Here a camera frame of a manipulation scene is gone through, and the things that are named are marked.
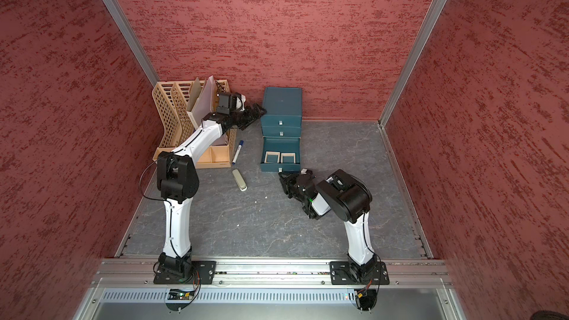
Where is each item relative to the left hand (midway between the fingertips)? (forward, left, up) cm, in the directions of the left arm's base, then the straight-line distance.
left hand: (260, 118), depth 96 cm
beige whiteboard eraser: (-22, +9, -16) cm, 29 cm away
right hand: (-21, -8, -16) cm, 28 cm away
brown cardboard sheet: (+7, +29, +8) cm, 30 cm away
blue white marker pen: (-1, +12, -18) cm, 22 cm away
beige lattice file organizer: (+7, +41, +4) cm, 42 cm away
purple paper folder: (-1, +23, +7) cm, 24 cm away
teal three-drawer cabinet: (-6, -9, -14) cm, 18 cm away
